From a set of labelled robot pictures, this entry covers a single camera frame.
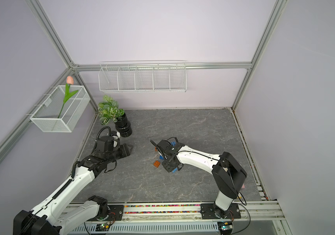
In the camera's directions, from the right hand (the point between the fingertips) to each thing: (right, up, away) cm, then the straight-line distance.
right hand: (170, 163), depth 86 cm
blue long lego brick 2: (+2, +15, -18) cm, 23 cm away
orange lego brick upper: (-10, +6, +12) cm, 17 cm away
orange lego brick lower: (-8, -1, +3) cm, 9 cm away
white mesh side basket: (-61, +27, -15) cm, 68 cm away
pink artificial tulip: (-56, +40, -6) cm, 69 cm away
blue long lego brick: (+3, -2, -7) cm, 8 cm away
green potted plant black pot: (-35, +32, -3) cm, 48 cm away
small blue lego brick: (-6, +2, +8) cm, 10 cm away
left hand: (-23, +10, -5) cm, 25 cm away
